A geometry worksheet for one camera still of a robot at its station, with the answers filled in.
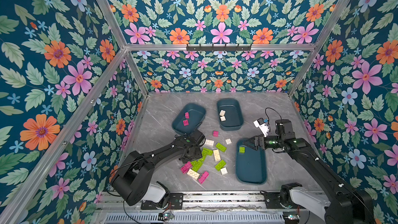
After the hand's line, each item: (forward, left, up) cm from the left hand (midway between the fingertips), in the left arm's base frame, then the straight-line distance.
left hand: (199, 155), depth 85 cm
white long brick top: (+8, -6, -2) cm, 11 cm away
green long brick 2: (+2, -3, -2) cm, 5 cm away
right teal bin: (-8, -28, -3) cm, 29 cm away
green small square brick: (+2, -25, -2) cm, 25 cm away
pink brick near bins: (+14, -10, -2) cm, 18 cm away
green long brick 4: (-5, +2, -3) cm, 6 cm away
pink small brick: (+29, +8, -2) cm, 30 cm away
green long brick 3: (-5, -12, -4) cm, 14 cm away
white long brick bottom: (-9, +4, -3) cm, 10 cm away
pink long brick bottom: (-11, -3, -2) cm, 11 cm away
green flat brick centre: (+2, -5, -2) cm, 6 cm away
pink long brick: (-5, +8, -4) cm, 10 cm away
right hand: (0, -25, +13) cm, 28 cm away
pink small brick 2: (+23, +9, -2) cm, 25 cm away
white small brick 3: (-9, -13, -3) cm, 16 cm away
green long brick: (+5, -13, -3) cm, 14 cm away
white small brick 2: (+9, -18, -3) cm, 20 cm away
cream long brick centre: (0, -10, -3) cm, 10 cm away
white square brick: (+30, -17, -2) cm, 34 cm away
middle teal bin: (+30, -22, -4) cm, 37 cm away
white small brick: (+25, -16, -3) cm, 30 cm away
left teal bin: (+28, +6, -3) cm, 29 cm away
